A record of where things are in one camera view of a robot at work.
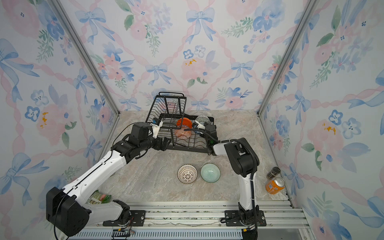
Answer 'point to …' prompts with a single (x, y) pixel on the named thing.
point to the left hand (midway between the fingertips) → (164, 135)
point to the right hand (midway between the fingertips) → (207, 121)
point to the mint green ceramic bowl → (210, 172)
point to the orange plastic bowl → (184, 121)
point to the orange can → (275, 185)
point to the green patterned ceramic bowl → (202, 119)
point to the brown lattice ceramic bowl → (187, 173)
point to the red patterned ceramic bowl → (182, 134)
